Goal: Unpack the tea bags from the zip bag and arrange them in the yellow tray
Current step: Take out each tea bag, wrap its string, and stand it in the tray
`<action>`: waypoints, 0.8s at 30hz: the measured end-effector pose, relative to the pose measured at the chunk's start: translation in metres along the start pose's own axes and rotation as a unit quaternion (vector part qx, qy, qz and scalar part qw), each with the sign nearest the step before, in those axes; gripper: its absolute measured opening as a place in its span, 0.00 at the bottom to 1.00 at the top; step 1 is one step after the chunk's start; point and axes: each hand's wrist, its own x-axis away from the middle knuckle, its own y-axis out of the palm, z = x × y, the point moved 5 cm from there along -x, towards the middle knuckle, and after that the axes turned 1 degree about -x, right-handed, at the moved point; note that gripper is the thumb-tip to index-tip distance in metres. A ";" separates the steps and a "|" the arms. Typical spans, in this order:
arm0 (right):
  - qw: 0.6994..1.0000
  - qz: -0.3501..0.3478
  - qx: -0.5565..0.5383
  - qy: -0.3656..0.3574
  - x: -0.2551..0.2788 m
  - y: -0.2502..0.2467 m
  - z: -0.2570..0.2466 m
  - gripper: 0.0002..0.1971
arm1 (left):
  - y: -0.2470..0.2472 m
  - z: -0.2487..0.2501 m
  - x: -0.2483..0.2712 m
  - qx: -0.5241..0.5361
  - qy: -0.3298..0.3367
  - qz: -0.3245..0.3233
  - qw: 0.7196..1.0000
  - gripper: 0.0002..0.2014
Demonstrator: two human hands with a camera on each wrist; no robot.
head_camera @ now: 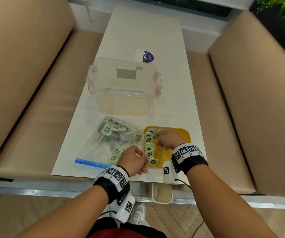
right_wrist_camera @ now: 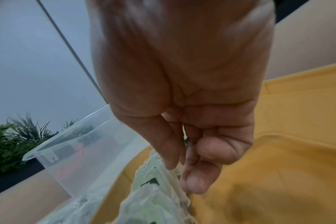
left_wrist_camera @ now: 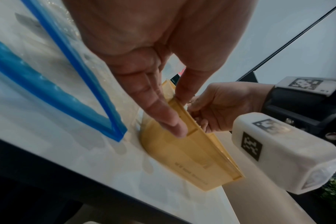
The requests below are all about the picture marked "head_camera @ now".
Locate clear storage box pink latches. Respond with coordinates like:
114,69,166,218
85,57,163,116

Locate marker cube on right wrist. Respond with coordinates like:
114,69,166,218
162,160,180,185

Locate person's white shoe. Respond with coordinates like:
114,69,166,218
130,202,147,225
100,204,111,220

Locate blind pull cord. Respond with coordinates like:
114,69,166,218
84,0,92,22

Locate clear zip bag with tea bags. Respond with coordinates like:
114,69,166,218
75,116,144,171

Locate yellow tray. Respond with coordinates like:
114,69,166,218
142,126,191,169

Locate white and purple sticker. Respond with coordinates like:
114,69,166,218
134,48,155,63

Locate grey rectangular label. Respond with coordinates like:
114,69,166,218
116,68,136,80

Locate person's black trousers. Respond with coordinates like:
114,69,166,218
85,217,168,238

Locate green hedge plant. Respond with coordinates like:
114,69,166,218
255,0,285,21

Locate person's left white shoe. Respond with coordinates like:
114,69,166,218
100,204,111,220

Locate person's left hand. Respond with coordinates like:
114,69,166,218
116,145,149,178

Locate beige bench seat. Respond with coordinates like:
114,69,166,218
186,10,285,196
0,0,103,182

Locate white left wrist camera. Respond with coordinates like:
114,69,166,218
114,193,136,224

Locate black camera cable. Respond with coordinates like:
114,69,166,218
176,179,192,191
99,210,118,218

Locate person's right hand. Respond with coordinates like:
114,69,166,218
155,128,187,150

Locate black wristband with markers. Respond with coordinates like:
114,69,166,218
93,165,131,205
171,143,209,176

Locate black left wristband with markers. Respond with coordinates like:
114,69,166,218
93,165,131,205

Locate white roller blind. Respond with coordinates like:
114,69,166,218
194,0,256,10

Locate person's right white shoe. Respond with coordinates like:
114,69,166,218
130,202,147,225

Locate black planter box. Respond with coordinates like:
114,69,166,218
249,5,285,65

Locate small white bin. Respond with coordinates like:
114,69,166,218
152,182,173,204

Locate black right wristband with markers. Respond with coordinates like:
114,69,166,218
171,143,209,176

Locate person's left forearm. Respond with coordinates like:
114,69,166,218
16,184,109,238

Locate tea bags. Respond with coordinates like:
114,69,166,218
98,117,143,163
143,128,167,165

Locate person's red shirt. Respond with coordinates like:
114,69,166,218
94,229,138,238

